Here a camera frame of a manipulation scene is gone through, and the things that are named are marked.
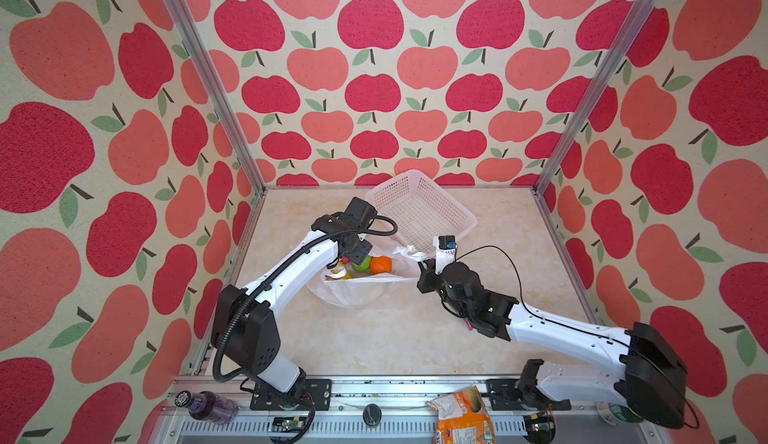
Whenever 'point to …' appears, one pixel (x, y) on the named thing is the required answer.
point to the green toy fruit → (365, 265)
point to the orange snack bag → (462, 418)
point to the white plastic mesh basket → (421, 209)
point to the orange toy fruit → (380, 264)
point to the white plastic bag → (364, 288)
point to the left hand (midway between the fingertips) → (356, 246)
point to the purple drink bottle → (208, 407)
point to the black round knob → (372, 414)
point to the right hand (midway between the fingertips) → (424, 257)
